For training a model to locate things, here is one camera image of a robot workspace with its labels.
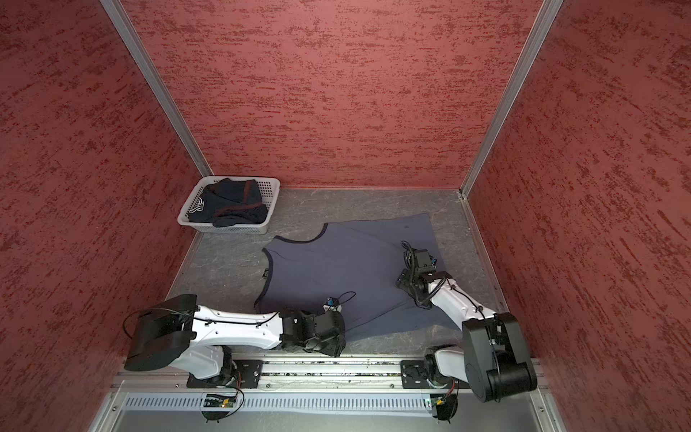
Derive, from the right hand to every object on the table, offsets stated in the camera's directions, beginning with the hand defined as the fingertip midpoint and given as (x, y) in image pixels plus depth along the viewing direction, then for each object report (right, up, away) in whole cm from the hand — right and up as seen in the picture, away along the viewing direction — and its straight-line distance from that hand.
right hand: (405, 291), depth 90 cm
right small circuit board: (+5, -25, -19) cm, 31 cm away
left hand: (-23, -14, -12) cm, 30 cm away
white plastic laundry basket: (-55, +37, +24) cm, 70 cm away
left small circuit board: (-55, -25, -18) cm, 63 cm away
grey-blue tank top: (-18, +7, +7) cm, 21 cm away
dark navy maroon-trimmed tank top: (-69, +32, +16) cm, 77 cm away
